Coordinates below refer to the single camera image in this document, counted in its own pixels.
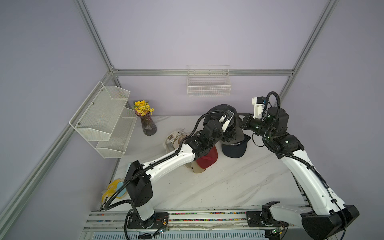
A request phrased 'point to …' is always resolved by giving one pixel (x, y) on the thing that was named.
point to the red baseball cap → (206, 161)
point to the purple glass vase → (149, 125)
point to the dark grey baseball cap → (216, 111)
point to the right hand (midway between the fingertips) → (235, 117)
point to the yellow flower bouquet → (142, 108)
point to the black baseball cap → (237, 150)
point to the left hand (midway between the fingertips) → (225, 123)
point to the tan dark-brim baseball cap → (195, 167)
